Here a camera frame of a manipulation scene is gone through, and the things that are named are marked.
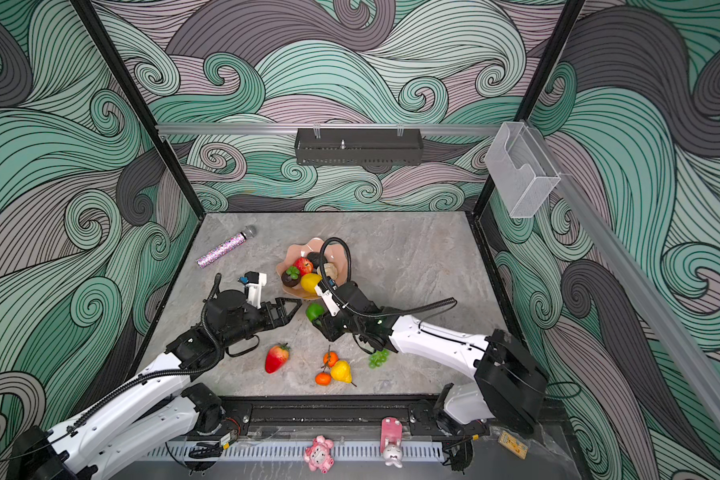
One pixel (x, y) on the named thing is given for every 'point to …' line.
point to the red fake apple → (304, 265)
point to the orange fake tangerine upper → (330, 358)
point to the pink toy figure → (318, 456)
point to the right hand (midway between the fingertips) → (318, 319)
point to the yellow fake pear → (341, 371)
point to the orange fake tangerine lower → (323, 378)
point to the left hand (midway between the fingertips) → (295, 303)
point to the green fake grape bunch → (378, 358)
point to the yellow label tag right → (513, 444)
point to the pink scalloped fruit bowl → (334, 253)
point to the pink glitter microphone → (249, 232)
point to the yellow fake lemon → (309, 281)
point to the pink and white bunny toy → (391, 434)
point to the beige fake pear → (331, 270)
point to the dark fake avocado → (315, 257)
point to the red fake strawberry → (276, 357)
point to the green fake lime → (314, 311)
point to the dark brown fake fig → (290, 277)
